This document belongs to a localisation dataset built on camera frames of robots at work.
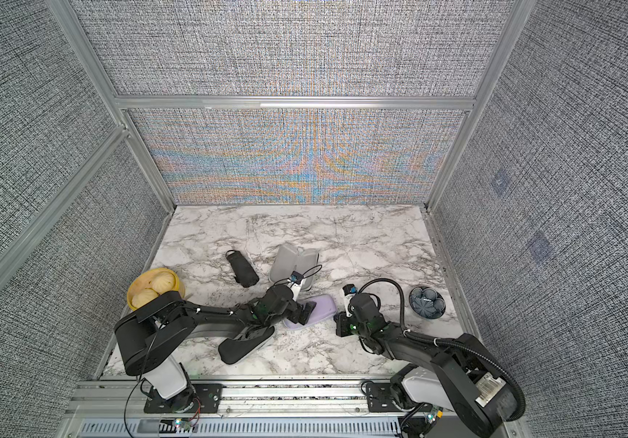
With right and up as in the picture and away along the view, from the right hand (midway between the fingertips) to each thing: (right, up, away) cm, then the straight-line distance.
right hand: (333, 311), depth 88 cm
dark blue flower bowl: (+31, +2, +2) cm, 31 cm away
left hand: (-8, +4, 0) cm, 9 cm away
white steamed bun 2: (-56, +9, +2) cm, 57 cm away
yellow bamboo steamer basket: (-63, +7, +6) cm, 64 cm away
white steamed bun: (-61, +5, 0) cm, 61 cm away
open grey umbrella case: (-14, +14, +12) cm, 23 cm away
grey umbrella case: (-3, +2, -2) cm, 4 cm away
